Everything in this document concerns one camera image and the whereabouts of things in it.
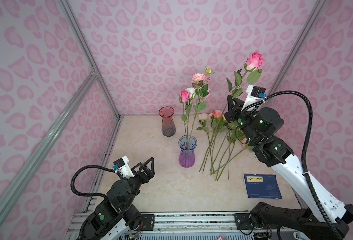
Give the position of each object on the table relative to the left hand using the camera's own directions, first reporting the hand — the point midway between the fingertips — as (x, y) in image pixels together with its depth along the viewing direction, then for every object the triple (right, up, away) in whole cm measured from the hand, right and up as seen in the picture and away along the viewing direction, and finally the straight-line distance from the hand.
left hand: (149, 159), depth 66 cm
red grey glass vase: (+6, +14, +34) cm, 37 cm away
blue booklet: (+60, -19, +18) cm, 65 cm away
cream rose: (+30, +21, +48) cm, 60 cm away
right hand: (+32, +27, -9) cm, 43 cm away
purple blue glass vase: (+18, -2, +19) cm, 26 cm away
